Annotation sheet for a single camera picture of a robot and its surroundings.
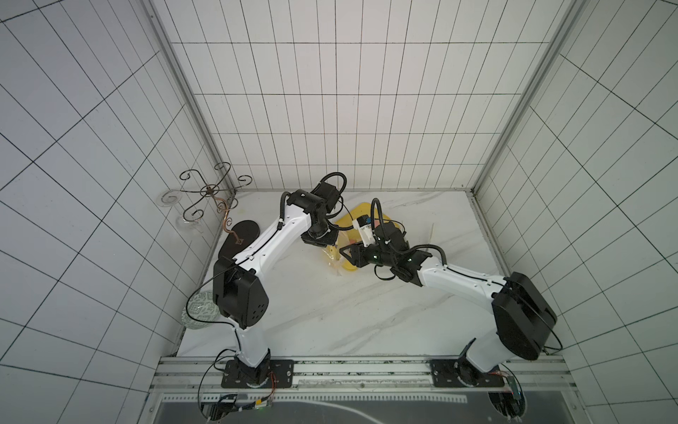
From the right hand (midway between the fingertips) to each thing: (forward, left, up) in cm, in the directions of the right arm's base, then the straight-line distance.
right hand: (344, 242), depth 83 cm
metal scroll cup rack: (+7, +41, +16) cm, 44 cm away
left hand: (-3, +7, +1) cm, 8 cm away
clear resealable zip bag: (-5, +3, -4) cm, 7 cm away
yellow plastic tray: (0, -1, +5) cm, 5 cm away
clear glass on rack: (+1, +50, +18) cm, 53 cm away
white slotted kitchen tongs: (+20, -35, -21) cm, 46 cm away
